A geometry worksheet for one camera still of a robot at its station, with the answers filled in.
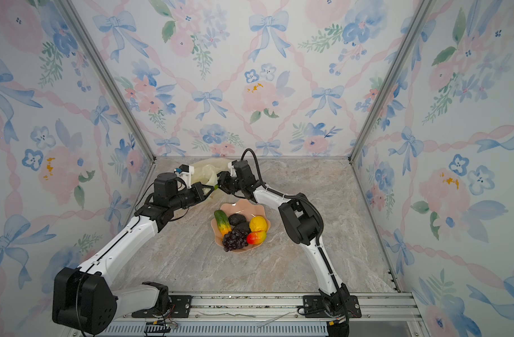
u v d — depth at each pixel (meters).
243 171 0.79
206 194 0.76
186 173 0.73
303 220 0.61
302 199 0.63
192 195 0.70
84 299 0.40
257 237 0.81
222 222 0.88
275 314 0.73
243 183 0.80
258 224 0.84
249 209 0.95
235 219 0.90
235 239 0.82
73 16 0.70
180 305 0.74
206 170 0.83
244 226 0.89
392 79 0.86
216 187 0.80
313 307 0.73
